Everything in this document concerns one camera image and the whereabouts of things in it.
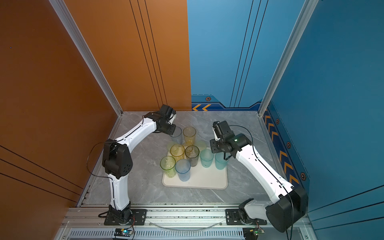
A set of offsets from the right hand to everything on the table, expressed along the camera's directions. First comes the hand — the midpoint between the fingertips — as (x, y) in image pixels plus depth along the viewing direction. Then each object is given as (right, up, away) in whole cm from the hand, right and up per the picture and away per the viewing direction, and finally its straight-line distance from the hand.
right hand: (213, 144), depth 79 cm
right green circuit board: (+17, -41, -9) cm, 45 cm away
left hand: (-25, +8, +16) cm, 31 cm away
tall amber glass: (-21, -6, +13) cm, 26 cm away
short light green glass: (-6, -3, +17) cm, 18 cm away
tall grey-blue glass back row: (-21, +4, +10) cm, 24 cm away
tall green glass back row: (-26, -13, +11) cm, 31 cm away
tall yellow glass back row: (-13, +6, +11) cm, 18 cm away
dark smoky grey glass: (-12, -6, +12) cm, 18 cm away
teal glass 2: (+5, -11, +7) cm, 14 cm away
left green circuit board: (-44, -41, -8) cm, 61 cm away
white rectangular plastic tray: (-7, -20, +8) cm, 23 cm away
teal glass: (-3, -9, +11) cm, 15 cm away
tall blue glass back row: (-17, -14, +7) cm, 23 cm away
